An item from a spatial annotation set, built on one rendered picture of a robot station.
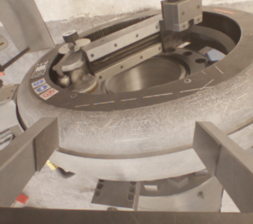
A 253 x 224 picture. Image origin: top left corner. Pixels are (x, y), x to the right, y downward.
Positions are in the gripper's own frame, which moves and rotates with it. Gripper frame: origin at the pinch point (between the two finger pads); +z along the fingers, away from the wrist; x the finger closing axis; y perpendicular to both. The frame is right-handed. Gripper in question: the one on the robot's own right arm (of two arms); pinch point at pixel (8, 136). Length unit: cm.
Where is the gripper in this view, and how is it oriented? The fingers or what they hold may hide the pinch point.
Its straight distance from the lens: 74.2
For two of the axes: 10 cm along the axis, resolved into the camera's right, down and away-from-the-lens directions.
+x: 3.6, 8.6, 3.6
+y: -4.5, -1.8, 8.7
